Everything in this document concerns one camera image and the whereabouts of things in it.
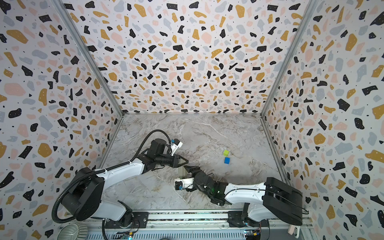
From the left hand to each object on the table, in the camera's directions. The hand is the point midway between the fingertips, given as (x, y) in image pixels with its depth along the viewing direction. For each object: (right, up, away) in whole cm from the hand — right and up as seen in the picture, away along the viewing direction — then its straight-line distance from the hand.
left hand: (187, 160), depth 80 cm
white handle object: (+52, -31, -10) cm, 61 cm away
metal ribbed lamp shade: (-53, -31, -10) cm, 62 cm away
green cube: (+24, +1, +17) cm, 29 cm away
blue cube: (+24, -4, +16) cm, 29 cm away
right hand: (-2, -3, -2) cm, 4 cm away
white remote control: (-3, -7, 0) cm, 7 cm away
